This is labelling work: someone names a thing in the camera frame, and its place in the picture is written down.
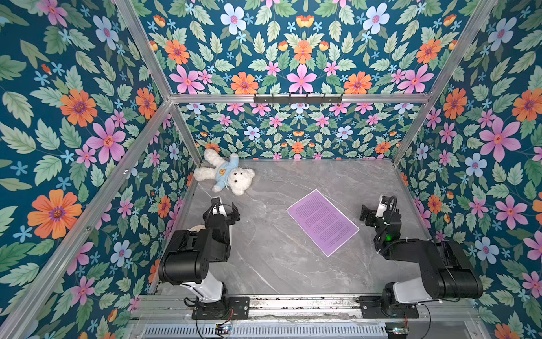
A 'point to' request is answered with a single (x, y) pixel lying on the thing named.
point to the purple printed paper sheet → (322, 222)
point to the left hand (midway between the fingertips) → (223, 204)
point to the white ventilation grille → (268, 330)
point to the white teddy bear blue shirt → (226, 171)
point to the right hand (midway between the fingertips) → (380, 205)
